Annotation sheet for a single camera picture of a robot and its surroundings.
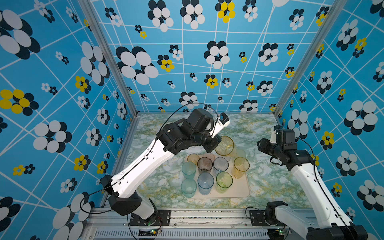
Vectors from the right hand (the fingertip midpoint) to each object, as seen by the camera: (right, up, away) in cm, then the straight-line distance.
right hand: (262, 143), depth 78 cm
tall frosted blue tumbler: (-30, -21, +2) cm, 37 cm away
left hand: (-24, +4, -17) cm, 30 cm away
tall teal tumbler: (-39, -25, +4) cm, 47 cm away
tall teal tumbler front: (-39, -16, +9) cm, 44 cm away
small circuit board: (+3, -42, -9) cm, 43 cm away
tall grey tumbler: (-30, -13, +8) cm, 34 cm away
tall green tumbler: (-21, -18, -3) cm, 28 cm away
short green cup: (-8, -7, +10) cm, 14 cm away
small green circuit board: (-56, -42, -8) cm, 70 cm away
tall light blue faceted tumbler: (-21, -12, +5) cm, 25 cm away
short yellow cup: (-36, -9, +7) cm, 38 cm away
